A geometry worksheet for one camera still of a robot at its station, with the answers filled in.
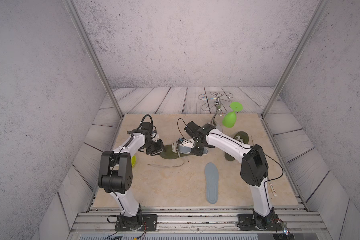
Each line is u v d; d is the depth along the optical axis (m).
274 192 0.82
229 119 0.94
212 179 0.87
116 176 0.48
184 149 0.89
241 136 1.04
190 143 0.79
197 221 0.74
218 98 0.89
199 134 0.65
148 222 0.73
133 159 0.92
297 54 0.87
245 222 0.73
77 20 0.74
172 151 0.91
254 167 0.52
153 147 0.80
